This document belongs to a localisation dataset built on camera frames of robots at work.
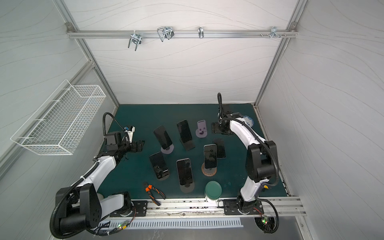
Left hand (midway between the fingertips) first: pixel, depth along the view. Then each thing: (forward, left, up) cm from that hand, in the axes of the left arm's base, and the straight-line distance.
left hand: (138, 137), depth 89 cm
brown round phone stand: (-16, -43, -11) cm, 47 cm away
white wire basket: (-7, +29, +22) cm, 37 cm away
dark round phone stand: (-25, -31, -10) cm, 41 cm away
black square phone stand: (+2, -30, -11) cm, 32 cm away
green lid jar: (-29, -44, 0) cm, 52 cm away
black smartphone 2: (-5, -44, -8) cm, 45 cm away
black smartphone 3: (-17, -16, 0) cm, 23 cm away
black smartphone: (+12, -26, -8) cm, 30 cm away
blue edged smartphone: (-4, -50, -6) cm, 51 cm away
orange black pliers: (-26, -10, -9) cm, 29 cm away
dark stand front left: (-20, -19, -6) cm, 28 cm away
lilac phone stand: (+10, -38, -7) cm, 40 cm away
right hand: (+8, -51, +2) cm, 51 cm away
